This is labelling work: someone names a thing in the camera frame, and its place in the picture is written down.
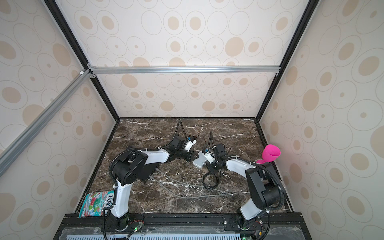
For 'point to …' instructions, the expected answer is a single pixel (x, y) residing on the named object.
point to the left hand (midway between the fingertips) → (201, 153)
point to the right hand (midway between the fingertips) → (211, 165)
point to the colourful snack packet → (95, 202)
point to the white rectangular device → (199, 162)
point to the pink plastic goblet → (270, 153)
